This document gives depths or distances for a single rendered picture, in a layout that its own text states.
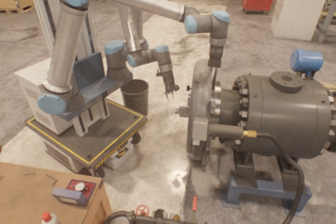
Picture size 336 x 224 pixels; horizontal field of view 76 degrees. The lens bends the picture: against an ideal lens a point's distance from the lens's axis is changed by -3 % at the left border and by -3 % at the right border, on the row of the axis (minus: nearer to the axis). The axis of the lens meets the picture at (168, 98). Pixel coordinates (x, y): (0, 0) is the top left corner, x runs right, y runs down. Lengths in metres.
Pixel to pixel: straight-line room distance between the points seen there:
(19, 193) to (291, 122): 1.69
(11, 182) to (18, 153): 0.93
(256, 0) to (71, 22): 6.00
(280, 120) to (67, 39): 1.29
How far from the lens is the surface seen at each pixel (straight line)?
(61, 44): 1.17
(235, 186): 1.75
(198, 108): 1.35
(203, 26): 1.15
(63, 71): 1.24
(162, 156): 2.16
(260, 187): 1.80
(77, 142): 1.98
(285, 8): 5.19
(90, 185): 1.49
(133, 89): 2.62
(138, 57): 1.47
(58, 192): 1.39
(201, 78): 1.42
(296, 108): 1.58
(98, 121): 2.12
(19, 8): 7.90
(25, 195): 1.62
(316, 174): 2.42
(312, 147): 1.70
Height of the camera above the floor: 1.67
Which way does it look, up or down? 36 degrees down
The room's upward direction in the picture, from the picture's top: straight up
